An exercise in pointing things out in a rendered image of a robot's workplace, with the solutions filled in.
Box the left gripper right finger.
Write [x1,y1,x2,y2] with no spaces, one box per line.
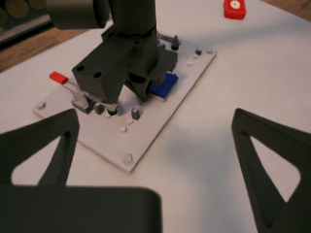
[231,108,311,233]

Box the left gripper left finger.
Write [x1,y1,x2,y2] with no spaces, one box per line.
[0,108,80,185]

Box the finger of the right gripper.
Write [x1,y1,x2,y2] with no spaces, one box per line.
[132,80,154,102]
[124,81,143,101]

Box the blue flat plate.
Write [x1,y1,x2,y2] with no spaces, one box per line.
[150,73,179,102]

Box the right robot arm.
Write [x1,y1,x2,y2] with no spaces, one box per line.
[46,0,158,105]

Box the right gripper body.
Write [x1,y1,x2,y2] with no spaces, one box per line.
[114,24,178,86]

